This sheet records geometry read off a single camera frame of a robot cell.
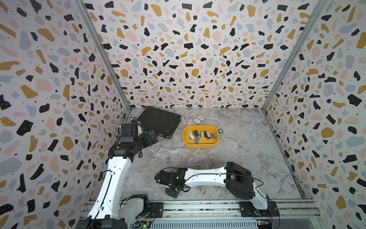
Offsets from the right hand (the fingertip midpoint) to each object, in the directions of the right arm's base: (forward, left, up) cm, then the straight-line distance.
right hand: (171, 190), depth 80 cm
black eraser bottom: (+37, -14, +4) cm, 39 cm away
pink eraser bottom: (+38, -22, +2) cm, 44 cm away
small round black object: (+43, -32, -1) cm, 53 cm away
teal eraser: (+34, -14, 0) cm, 37 cm away
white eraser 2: (+38, -18, +1) cm, 42 cm away
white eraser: (+36, -11, +2) cm, 37 cm away
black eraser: (+37, -20, +2) cm, 43 cm away
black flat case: (+50, +13, 0) cm, 52 cm away
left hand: (+20, +10, +23) cm, 32 cm away
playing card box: (+52, -16, +1) cm, 55 cm away
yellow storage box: (+31, -19, 0) cm, 37 cm away
